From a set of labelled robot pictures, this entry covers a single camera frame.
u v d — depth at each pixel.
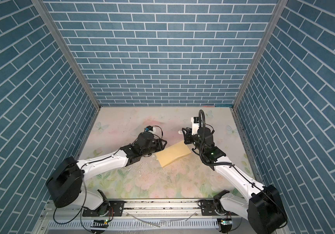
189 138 0.71
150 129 0.77
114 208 0.73
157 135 0.67
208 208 0.74
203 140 0.58
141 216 0.72
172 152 0.99
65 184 0.43
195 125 0.70
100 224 0.72
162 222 0.71
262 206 0.39
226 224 0.74
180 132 0.82
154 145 0.72
